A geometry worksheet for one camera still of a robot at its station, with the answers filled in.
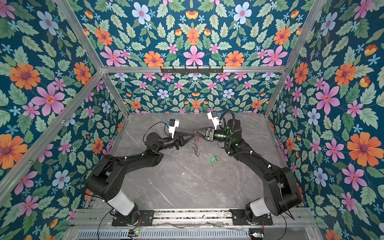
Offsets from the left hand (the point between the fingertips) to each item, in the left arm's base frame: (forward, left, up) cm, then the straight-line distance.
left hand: (194, 134), depth 71 cm
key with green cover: (+1, -11, -30) cm, 32 cm away
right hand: (0, -1, +1) cm, 1 cm away
